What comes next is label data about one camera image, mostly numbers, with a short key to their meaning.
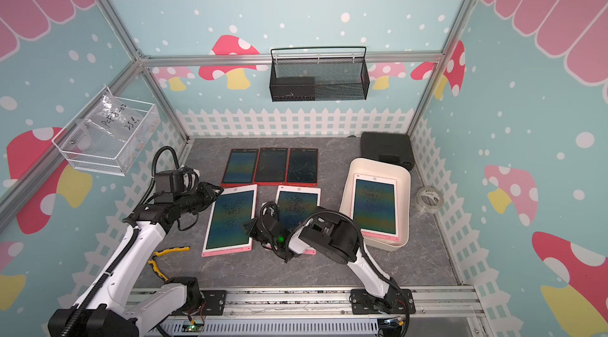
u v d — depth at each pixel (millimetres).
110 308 396
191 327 721
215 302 742
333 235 541
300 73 992
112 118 720
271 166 1093
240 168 1099
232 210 942
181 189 646
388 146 1093
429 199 966
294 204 969
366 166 1026
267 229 698
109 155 618
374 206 964
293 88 959
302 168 1086
